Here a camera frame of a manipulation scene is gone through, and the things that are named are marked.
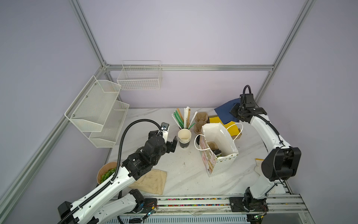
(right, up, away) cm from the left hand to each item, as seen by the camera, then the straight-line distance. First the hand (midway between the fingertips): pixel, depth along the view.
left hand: (165, 136), depth 72 cm
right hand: (+39, +14, +16) cm, 45 cm away
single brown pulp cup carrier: (+30, -9, +21) cm, 38 cm away
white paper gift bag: (+31, 0, +13) cm, 34 cm away
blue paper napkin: (+37, +15, +23) cm, 46 cm away
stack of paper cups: (+10, -3, +21) cm, 24 cm away
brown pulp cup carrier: (+24, +8, +38) cm, 46 cm away
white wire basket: (-21, +40, +24) cm, 51 cm away
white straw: (+16, +9, +21) cm, 28 cm away
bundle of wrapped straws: (+11, +6, +24) cm, 27 cm away
